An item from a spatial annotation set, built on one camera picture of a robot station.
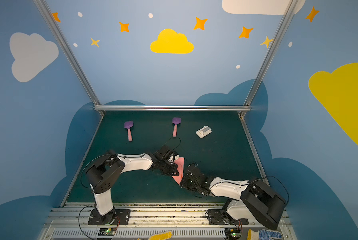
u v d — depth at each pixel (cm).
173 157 78
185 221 73
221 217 74
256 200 43
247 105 115
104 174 48
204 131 109
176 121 114
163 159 75
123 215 75
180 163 91
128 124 112
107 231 72
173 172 80
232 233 71
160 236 69
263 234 70
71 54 86
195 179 67
